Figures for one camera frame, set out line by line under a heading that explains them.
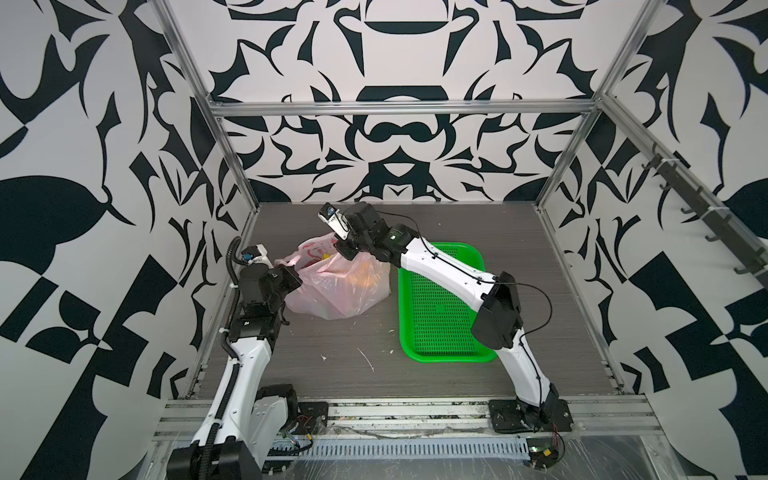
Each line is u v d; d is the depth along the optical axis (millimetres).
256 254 695
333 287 804
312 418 724
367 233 627
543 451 711
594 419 759
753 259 501
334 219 702
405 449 649
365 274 853
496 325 546
